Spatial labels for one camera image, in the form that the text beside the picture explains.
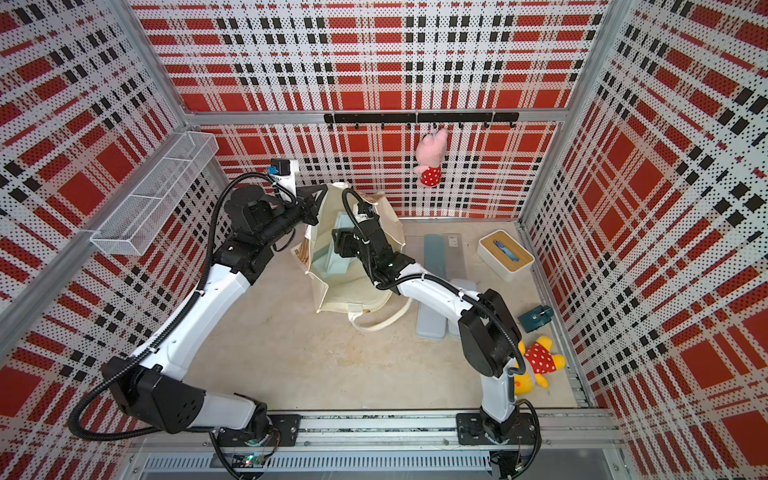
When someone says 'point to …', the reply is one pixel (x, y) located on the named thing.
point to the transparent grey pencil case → (454, 256)
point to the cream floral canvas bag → (342, 283)
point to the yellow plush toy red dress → (539, 361)
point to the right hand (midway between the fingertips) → (346, 229)
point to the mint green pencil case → (336, 264)
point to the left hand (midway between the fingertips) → (329, 186)
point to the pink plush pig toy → (429, 152)
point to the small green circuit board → (249, 460)
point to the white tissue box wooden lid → (505, 256)
